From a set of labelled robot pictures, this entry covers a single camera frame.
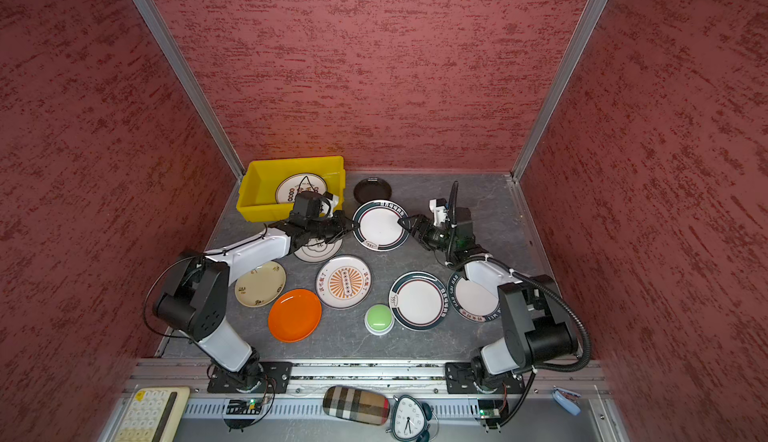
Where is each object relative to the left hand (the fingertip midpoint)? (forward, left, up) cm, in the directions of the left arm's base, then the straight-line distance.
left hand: (360, 230), depth 89 cm
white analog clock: (-46, -14, -8) cm, 49 cm away
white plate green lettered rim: (-17, -34, -12) cm, 40 cm away
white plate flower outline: (-1, +16, -12) cm, 20 cm away
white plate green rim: (+1, -5, -1) cm, 6 cm away
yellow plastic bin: (+21, +42, -12) cm, 49 cm away
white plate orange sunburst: (-11, +5, -13) cm, 18 cm away
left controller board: (-44, +26, -14) cm, 53 cm away
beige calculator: (-45, +45, -10) cm, 65 cm away
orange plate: (-22, +18, -12) cm, 31 cm away
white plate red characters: (+27, +30, -11) cm, 42 cm away
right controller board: (-43, -34, -12) cm, 56 cm away
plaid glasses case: (-43, -2, -9) cm, 44 cm away
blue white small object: (-41, -53, -11) cm, 68 cm away
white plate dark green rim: (-17, -18, -13) cm, 28 cm away
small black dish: (+27, -1, -11) cm, 29 cm away
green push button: (-23, -6, -10) cm, 26 cm away
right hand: (-2, -12, +3) cm, 12 cm away
